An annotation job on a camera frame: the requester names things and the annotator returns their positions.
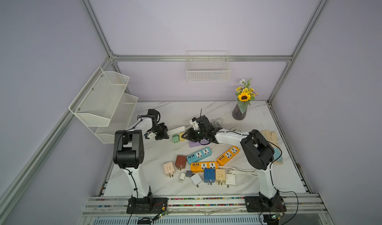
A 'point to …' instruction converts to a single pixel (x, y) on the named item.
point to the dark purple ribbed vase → (237, 114)
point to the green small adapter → (175, 138)
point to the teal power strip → (196, 156)
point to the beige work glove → (271, 137)
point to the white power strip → (176, 131)
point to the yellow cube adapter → (181, 139)
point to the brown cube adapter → (180, 162)
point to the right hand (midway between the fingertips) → (183, 139)
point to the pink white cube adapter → (169, 169)
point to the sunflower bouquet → (245, 94)
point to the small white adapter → (196, 179)
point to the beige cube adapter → (220, 174)
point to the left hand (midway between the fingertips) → (169, 132)
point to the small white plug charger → (182, 176)
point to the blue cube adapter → (209, 175)
